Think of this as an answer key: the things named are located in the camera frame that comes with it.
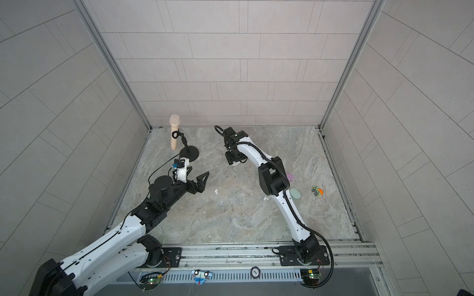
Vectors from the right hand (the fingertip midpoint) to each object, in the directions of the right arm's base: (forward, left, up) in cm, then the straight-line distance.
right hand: (235, 159), depth 103 cm
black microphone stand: (+4, +26, +4) cm, 26 cm away
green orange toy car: (-23, -39, +2) cm, 45 cm away
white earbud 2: (-24, -14, +1) cm, 28 cm away
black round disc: (-53, -6, +1) cm, 53 cm away
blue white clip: (-53, +13, +3) cm, 55 cm away
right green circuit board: (-55, -27, -1) cm, 61 cm away
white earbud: (-19, +10, +2) cm, 22 cm away
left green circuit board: (-53, +31, +4) cm, 62 cm away
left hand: (-18, +12, +19) cm, 29 cm away
